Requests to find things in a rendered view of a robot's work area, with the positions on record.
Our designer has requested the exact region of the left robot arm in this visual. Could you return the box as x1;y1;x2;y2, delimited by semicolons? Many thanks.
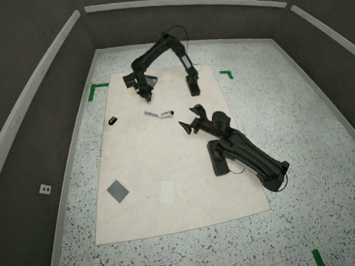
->
208;111;290;192

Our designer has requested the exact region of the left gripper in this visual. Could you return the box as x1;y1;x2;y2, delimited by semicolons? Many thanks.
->
178;109;210;135

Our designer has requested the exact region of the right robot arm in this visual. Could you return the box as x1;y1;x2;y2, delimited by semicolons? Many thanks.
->
122;32;200;94

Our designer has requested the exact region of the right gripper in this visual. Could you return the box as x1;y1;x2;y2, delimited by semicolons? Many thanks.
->
136;82;154;103

